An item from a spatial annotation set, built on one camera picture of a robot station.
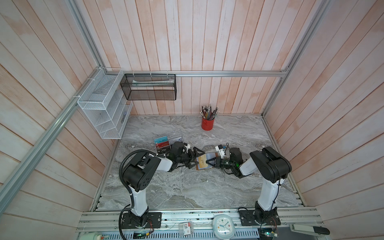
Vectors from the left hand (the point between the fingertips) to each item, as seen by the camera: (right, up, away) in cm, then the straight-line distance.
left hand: (202, 159), depth 89 cm
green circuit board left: (-32, -32, -19) cm, 49 cm away
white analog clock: (+8, -28, -19) cm, 35 cm away
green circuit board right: (+30, -32, -18) cm, 48 cm away
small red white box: (-10, -29, -19) cm, 36 cm away
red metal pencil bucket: (+5, +22, +17) cm, 28 cm away
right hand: (+3, -2, +3) cm, 5 cm away
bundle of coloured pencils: (+4, +29, +12) cm, 32 cm away
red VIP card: (-26, +8, +7) cm, 28 cm away
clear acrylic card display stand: (-19, +15, +11) cm, 26 cm away
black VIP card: (-25, +5, +7) cm, 26 cm away
